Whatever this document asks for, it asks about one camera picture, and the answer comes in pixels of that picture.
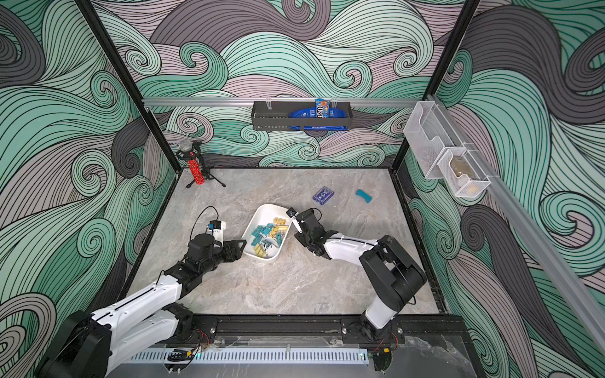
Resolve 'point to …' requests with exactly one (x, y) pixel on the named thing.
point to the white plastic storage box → (268, 232)
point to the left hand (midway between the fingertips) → (240, 239)
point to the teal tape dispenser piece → (368, 198)
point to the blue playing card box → (323, 194)
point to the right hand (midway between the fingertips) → (308, 223)
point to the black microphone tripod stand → (194, 153)
